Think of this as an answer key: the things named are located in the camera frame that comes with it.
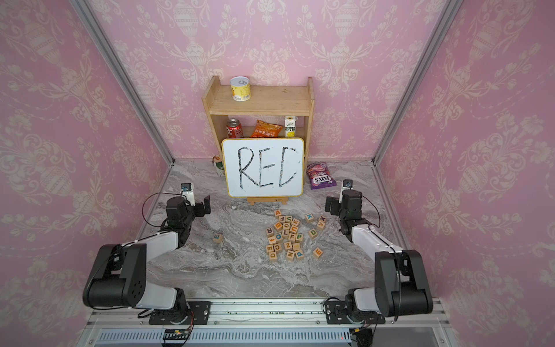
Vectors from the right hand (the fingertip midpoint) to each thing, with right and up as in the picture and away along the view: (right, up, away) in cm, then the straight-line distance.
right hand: (341, 197), depth 91 cm
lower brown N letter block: (-22, -22, -6) cm, 32 cm away
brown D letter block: (-29, -22, -7) cm, 37 cm away
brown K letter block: (-20, -11, +3) cm, 23 cm away
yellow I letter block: (-20, -20, -4) cm, 28 cm away
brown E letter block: (-30, -20, -5) cm, 37 cm away
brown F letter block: (-21, -17, -2) cm, 27 cm away
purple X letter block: (-7, -10, +4) cm, 13 cm away
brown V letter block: (-8, -12, +2) cm, 15 cm away
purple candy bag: (-6, +9, +18) cm, 21 cm away
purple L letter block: (-24, -15, -1) cm, 29 cm away
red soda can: (-45, +29, -2) cm, 54 cm away
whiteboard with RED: (-33, +13, +3) cm, 36 cm away
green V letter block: (-22, -10, +3) cm, 25 cm away
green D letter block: (-12, -15, 0) cm, 20 cm away
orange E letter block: (-11, -21, -6) cm, 25 cm away
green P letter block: (-18, -17, -2) cm, 25 cm away
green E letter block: (-52, -17, -2) cm, 55 cm away
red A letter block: (-27, -8, +6) cm, 29 cm away
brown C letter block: (-27, -20, -4) cm, 34 cm away
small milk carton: (-22, +30, -2) cm, 37 cm away
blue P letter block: (-18, -22, -6) cm, 30 cm away
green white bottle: (-57, +15, +14) cm, 60 cm away
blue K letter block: (-13, -9, +4) cm, 17 cm away
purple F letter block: (-25, -10, +3) cm, 27 cm away
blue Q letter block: (-27, -16, -2) cm, 31 cm away
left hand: (-61, 0, +1) cm, 61 cm away
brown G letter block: (-23, -12, +1) cm, 26 cm away
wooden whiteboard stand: (-40, -2, +10) cm, 41 cm away
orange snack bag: (-34, +30, +7) cm, 46 cm away
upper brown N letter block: (-23, -19, -4) cm, 30 cm away
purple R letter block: (-31, -15, 0) cm, 34 cm away
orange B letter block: (-27, -12, +1) cm, 30 cm away
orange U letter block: (-20, -14, 0) cm, 25 cm away
